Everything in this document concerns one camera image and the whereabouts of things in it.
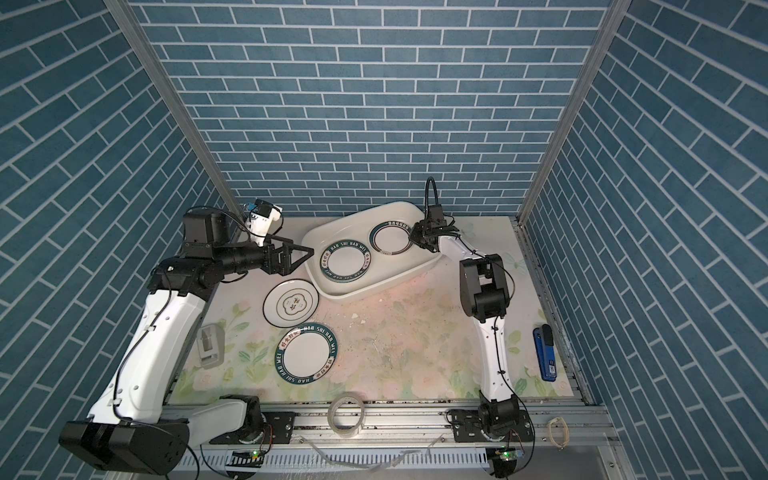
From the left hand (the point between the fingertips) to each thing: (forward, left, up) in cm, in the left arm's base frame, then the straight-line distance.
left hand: (301, 247), depth 68 cm
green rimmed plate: (+20, -5, -32) cm, 38 cm away
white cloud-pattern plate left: (+4, +12, -34) cm, 36 cm away
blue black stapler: (-12, -65, -30) cm, 72 cm away
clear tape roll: (-27, -6, -31) cm, 41 cm away
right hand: (+29, -28, -27) cm, 48 cm away
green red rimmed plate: (+33, -21, -34) cm, 51 cm away
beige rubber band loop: (-34, -64, -31) cm, 79 cm away
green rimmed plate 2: (-12, +4, -33) cm, 35 cm away
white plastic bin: (+34, -7, -28) cm, 44 cm away
